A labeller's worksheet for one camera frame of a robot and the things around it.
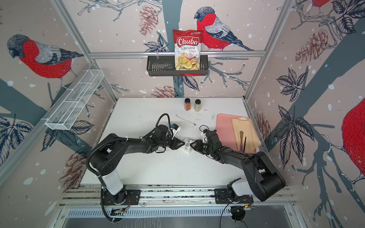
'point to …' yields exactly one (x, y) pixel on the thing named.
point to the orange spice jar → (187, 104)
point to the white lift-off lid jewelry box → (187, 146)
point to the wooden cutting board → (245, 125)
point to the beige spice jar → (197, 105)
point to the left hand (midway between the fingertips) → (185, 140)
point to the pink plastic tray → (225, 128)
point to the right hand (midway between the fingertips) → (191, 145)
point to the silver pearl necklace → (190, 122)
